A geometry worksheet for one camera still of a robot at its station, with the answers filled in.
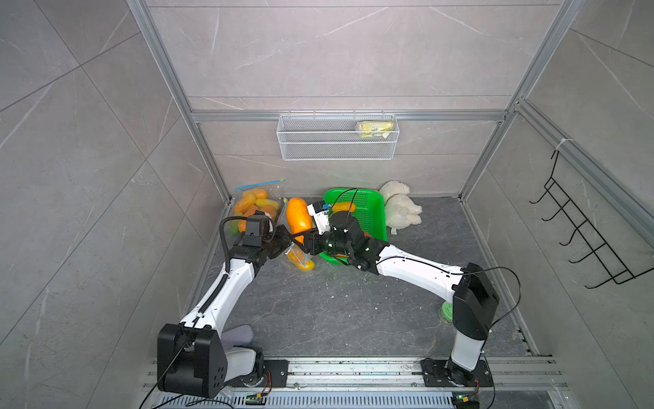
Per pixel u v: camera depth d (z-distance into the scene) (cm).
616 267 60
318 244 68
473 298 45
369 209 113
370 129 85
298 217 72
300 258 88
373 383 73
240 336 78
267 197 118
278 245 74
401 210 101
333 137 100
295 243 73
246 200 113
